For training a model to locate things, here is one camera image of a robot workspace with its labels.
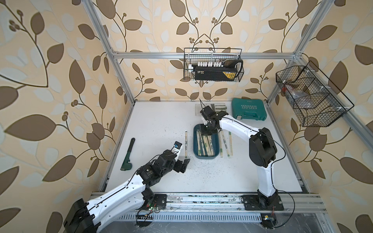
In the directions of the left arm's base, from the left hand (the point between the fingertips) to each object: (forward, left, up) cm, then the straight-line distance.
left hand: (182, 156), depth 79 cm
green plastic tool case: (+41, -48, -5) cm, 63 cm away
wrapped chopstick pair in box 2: (+17, -17, -10) cm, 26 cm away
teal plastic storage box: (+16, -21, -9) cm, 28 cm away
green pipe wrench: (-2, +34, -11) cm, 36 cm away
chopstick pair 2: (+14, -28, -11) cm, 33 cm away
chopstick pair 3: (+14, -25, -11) cm, 30 cm away
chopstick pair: (+13, -1, -11) cm, 17 cm away
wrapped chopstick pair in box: (+14, -10, -10) cm, 20 cm away
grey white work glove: (+46, -24, -9) cm, 53 cm away
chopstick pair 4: (+14, -32, -11) cm, 36 cm away
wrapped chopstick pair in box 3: (+14, -15, -14) cm, 25 cm away
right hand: (+18, -12, -4) cm, 22 cm away
